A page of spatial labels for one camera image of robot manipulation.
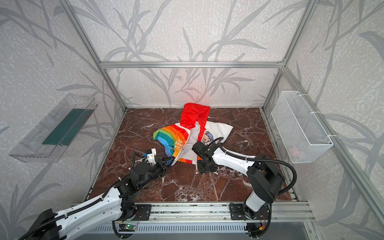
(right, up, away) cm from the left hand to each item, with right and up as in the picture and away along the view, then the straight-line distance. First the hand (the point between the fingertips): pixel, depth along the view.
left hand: (178, 154), depth 75 cm
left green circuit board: (-22, -34, -4) cm, 41 cm away
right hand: (+13, -9, +10) cm, 19 cm away
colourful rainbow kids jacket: (-6, +3, +20) cm, 21 cm away
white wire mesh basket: (+54, +10, -14) cm, 57 cm away
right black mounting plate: (+31, -28, -1) cm, 42 cm away
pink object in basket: (+58, +3, -3) cm, 58 cm away
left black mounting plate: (-17, -29, -1) cm, 34 cm away
